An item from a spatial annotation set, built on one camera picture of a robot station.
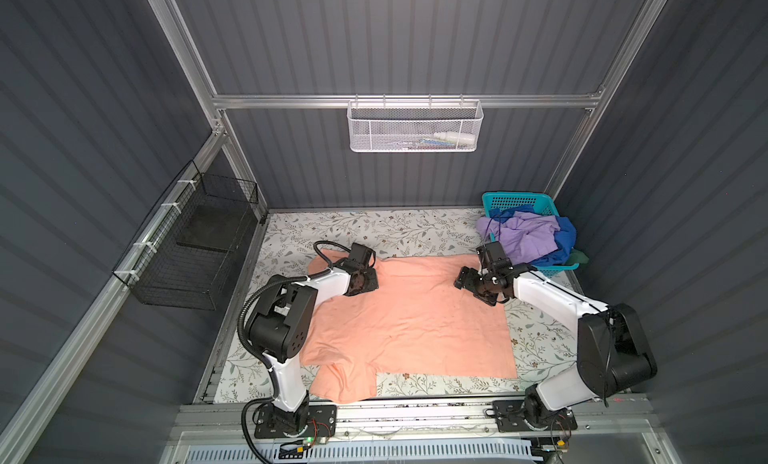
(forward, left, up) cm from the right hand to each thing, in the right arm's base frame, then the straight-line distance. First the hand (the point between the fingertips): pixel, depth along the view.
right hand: (467, 288), depth 91 cm
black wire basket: (-4, +74, +24) cm, 78 cm away
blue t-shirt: (+15, -32, +7) cm, 37 cm away
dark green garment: (+8, -34, +5) cm, 35 cm away
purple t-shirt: (+14, -19, +8) cm, 25 cm away
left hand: (+5, +30, -4) cm, 31 cm away
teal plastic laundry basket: (+37, -35, 0) cm, 51 cm away
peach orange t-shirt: (-9, +16, -5) cm, 19 cm away
